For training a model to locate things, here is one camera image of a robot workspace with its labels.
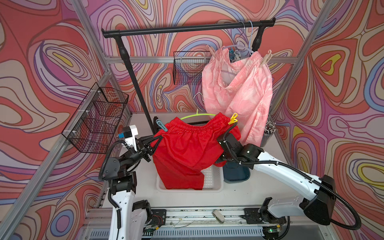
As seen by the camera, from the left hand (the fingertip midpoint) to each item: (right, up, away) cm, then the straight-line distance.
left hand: (163, 140), depth 58 cm
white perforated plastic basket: (+23, -26, +26) cm, 44 cm away
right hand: (+22, -10, +18) cm, 31 cm away
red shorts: (+7, -7, +3) cm, 10 cm away
